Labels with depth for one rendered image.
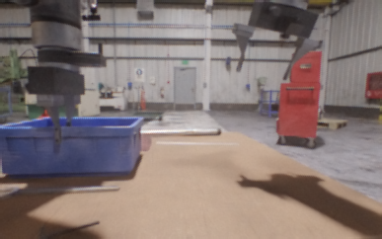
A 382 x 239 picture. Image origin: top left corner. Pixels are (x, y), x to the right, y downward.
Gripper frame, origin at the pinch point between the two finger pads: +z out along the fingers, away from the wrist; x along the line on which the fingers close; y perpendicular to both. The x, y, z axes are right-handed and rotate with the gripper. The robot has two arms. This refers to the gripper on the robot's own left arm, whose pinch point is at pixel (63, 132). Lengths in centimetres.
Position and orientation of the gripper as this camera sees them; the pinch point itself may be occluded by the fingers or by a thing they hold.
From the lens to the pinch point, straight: 50.1
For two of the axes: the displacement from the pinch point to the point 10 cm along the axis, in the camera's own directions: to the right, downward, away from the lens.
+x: 1.3, 1.2, -9.8
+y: -9.9, 0.0, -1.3
